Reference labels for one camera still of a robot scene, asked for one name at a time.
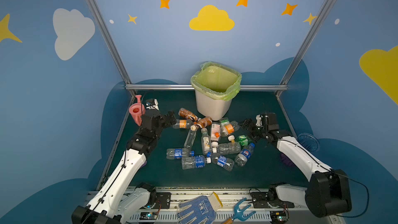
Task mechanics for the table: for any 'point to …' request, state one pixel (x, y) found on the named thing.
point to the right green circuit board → (279, 216)
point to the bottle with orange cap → (232, 127)
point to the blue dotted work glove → (202, 209)
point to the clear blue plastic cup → (308, 141)
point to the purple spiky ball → (286, 160)
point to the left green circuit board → (148, 215)
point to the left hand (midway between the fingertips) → (168, 112)
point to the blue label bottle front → (193, 162)
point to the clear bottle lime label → (225, 121)
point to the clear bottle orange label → (186, 124)
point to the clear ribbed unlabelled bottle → (225, 148)
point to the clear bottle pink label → (215, 128)
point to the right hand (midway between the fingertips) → (243, 126)
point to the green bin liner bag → (216, 80)
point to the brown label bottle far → (186, 114)
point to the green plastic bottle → (243, 140)
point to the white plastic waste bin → (213, 109)
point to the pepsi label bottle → (241, 159)
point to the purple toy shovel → (144, 164)
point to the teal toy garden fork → (238, 213)
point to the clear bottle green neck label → (206, 142)
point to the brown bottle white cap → (203, 122)
